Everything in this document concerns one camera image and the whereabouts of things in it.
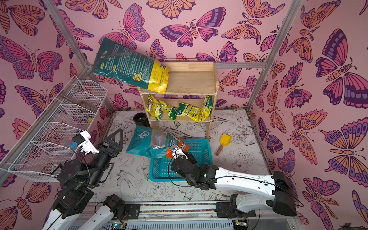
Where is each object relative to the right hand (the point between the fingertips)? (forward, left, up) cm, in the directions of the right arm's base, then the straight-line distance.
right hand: (177, 155), depth 71 cm
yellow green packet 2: (+30, -3, +2) cm, 30 cm away
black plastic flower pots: (+30, +27, -7) cm, 41 cm away
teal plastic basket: (+1, +12, -20) cm, 24 cm away
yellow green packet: (+29, +10, +6) cm, 31 cm away
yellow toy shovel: (+22, -31, -20) cm, 43 cm away
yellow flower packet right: (+24, -16, +9) cm, 30 cm away
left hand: (+1, +21, +19) cm, 29 cm away
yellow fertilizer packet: (+26, +15, +8) cm, 31 cm away
